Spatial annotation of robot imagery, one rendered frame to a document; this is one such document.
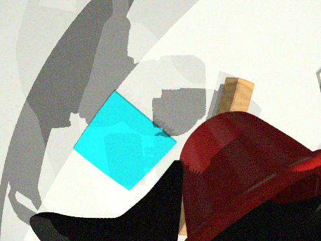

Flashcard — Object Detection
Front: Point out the dark red cup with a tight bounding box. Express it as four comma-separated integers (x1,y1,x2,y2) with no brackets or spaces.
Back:
179,111,321,241

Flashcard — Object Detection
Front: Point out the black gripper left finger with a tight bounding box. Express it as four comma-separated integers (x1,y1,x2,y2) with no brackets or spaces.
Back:
30,160,183,241

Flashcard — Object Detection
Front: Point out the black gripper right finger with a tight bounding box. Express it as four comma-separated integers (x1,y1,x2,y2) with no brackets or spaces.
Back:
211,195,321,241

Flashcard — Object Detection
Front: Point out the brown wooden plank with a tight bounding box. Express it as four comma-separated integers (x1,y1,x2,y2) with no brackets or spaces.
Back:
178,76,254,236

